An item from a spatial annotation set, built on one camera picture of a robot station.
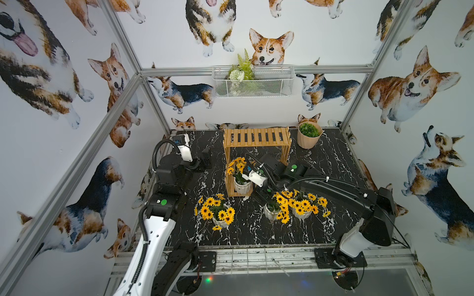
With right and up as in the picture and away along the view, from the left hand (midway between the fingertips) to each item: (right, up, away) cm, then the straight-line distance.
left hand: (200, 144), depth 68 cm
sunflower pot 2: (+4, -27, +8) cm, 28 cm away
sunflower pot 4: (+30, -27, +8) cm, 41 cm away
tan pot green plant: (+52, +7, +36) cm, 63 cm away
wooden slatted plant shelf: (+30, +3, +12) cm, 32 cm away
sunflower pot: (+40, -24, +5) cm, 47 cm away
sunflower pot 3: (+12, -9, +12) cm, 20 cm away
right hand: (+20, -20, +6) cm, 29 cm away
